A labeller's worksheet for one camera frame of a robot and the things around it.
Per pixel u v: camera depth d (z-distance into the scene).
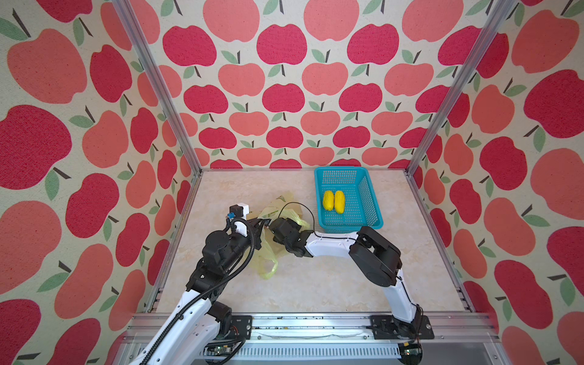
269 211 0.76
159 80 0.86
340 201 1.04
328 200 1.04
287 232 0.73
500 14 0.70
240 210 0.61
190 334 0.48
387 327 0.74
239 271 0.54
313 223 0.72
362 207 1.07
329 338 0.73
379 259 0.51
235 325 0.73
